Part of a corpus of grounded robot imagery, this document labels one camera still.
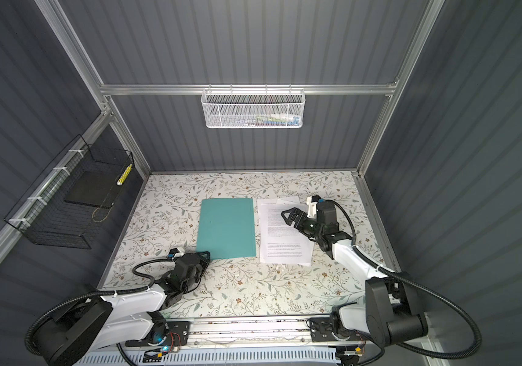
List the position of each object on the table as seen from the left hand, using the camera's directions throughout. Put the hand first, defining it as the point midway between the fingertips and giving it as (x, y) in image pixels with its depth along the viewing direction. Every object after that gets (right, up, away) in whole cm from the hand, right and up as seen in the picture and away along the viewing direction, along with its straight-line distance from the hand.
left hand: (211, 254), depth 89 cm
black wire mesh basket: (-42, +20, -16) cm, 49 cm away
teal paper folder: (+4, +9, +11) cm, 14 cm away
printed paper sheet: (+27, +3, +5) cm, 28 cm away
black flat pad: (-37, +26, -11) cm, 47 cm away
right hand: (+31, +14, -3) cm, 34 cm away
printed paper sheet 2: (+30, +20, +20) cm, 41 cm away
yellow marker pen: (-30, +31, -7) cm, 43 cm away
